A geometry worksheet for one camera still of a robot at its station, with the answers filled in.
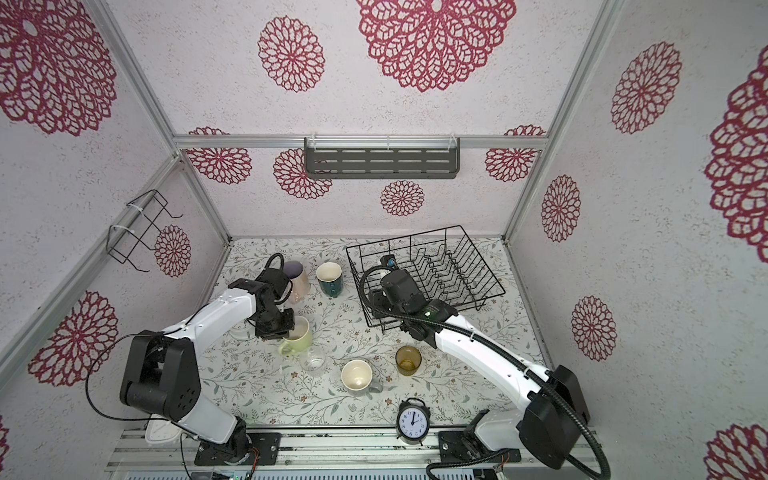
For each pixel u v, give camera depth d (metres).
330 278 0.95
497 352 0.46
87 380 0.42
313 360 0.88
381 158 0.95
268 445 0.74
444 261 1.09
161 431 0.74
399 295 0.58
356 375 0.85
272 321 0.75
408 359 0.87
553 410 0.39
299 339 0.83
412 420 0.76
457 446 0.75
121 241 0.72
